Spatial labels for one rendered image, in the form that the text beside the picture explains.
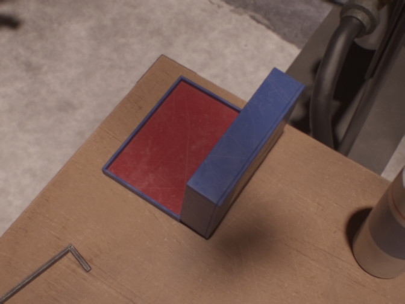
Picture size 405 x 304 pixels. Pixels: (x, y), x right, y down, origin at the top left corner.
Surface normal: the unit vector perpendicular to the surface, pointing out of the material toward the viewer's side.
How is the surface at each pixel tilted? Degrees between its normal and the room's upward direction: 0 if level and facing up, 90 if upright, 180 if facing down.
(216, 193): 7
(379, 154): 0
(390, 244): 90
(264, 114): 7
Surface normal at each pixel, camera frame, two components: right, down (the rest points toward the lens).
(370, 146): 0.00, -0.47
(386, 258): -0.52, 0.75
